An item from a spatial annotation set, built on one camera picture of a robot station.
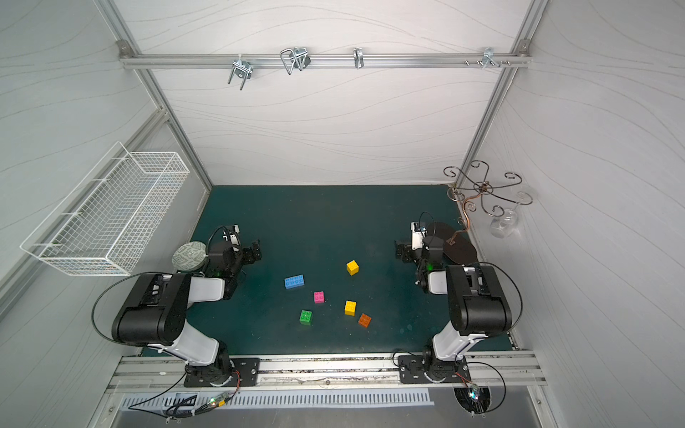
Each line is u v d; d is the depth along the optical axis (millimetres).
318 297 861
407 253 864
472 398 719
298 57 765
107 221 689
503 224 820
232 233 816
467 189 787
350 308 820
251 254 861
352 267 912
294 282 905
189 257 956
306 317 802
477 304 465
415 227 844
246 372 735
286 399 702
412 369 734
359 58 783
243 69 783
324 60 766
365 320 820
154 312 460
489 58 764
